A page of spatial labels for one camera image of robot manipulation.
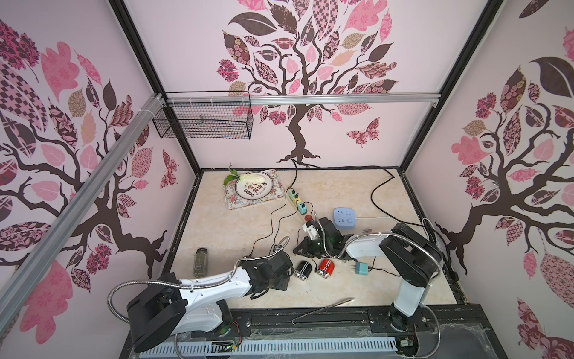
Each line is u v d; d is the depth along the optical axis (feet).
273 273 2.06
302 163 4.01
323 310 2.54
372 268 2.77
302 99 3.05
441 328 2.37
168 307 1.33
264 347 2.29
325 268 2.73
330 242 2.38
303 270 2.72
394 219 3.29
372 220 3.31
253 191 3.61
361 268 2.73
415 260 1.59
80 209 1.72
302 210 3.16
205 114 3.10
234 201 3.50
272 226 3.20
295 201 3.38
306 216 3.20
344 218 3.21
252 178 3.64
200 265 2.73
